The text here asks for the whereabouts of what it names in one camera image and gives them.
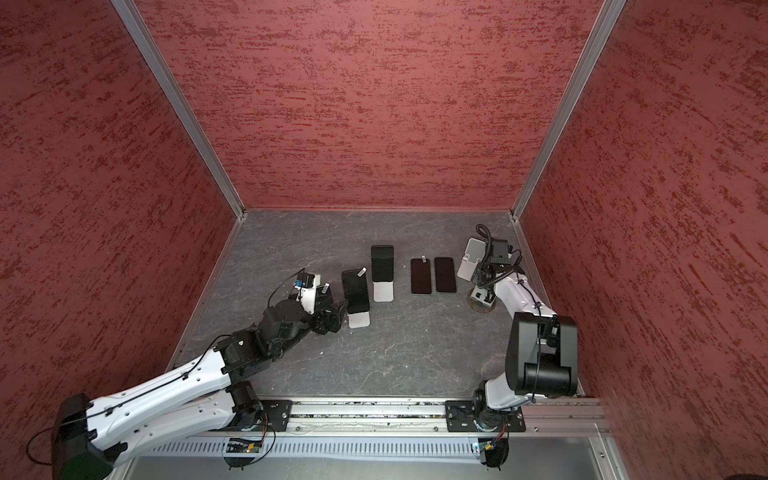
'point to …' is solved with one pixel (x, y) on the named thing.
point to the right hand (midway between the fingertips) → (485, 283)
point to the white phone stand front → (360, 319)
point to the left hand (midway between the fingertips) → (332, 303)
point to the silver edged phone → (421, 276)
